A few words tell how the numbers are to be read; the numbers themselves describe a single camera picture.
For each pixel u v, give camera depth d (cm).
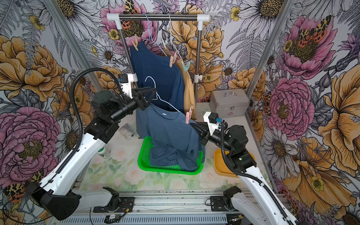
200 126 58
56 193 38
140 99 53
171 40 88
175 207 75
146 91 55
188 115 59
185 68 59
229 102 112
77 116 44
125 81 52
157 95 61
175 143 74
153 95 59
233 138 47
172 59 62
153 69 73
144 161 85
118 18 60
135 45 75
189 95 65
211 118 50
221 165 86
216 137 55
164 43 77
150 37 86
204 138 54
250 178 45
